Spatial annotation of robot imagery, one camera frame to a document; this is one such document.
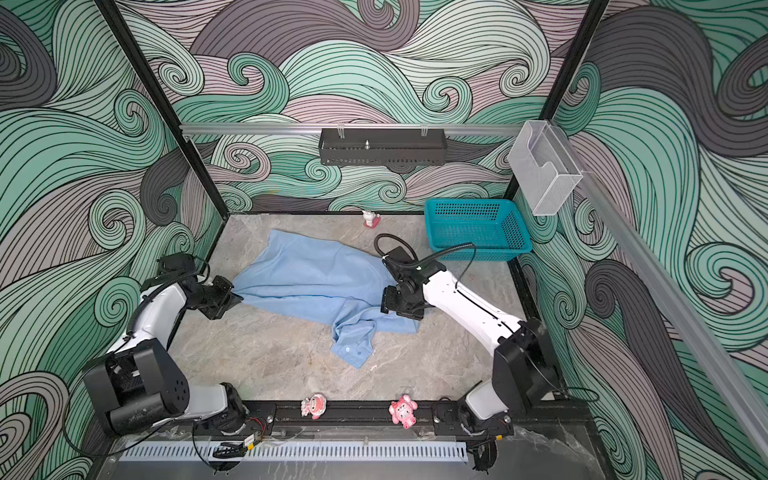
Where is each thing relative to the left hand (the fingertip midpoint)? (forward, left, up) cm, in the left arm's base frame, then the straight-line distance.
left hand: (242, 293), depth 84 cm
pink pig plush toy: (-28, -46, -7) cm, 54 cm away
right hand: (-5, -43, 0) cm, 44 cm away
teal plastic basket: (+38, -86, -11) cm, 95 cm away
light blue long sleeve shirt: (+10, -23, -9) cm, 26 cm away
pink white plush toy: (-27, -24, -8) cm, 37 cm away
